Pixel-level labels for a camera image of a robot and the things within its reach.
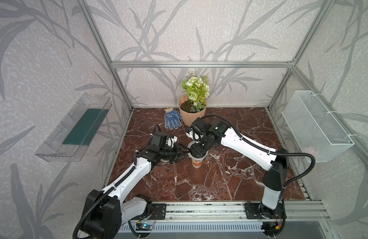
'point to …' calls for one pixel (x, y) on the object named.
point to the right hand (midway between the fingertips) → (197, 150)
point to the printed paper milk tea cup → (197, 163)
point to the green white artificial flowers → (198, 91)
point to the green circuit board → (143, 226)
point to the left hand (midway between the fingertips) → (190, 153)
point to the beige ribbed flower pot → (191, 110)
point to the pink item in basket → (309, 150)
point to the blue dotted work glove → (172, 118)
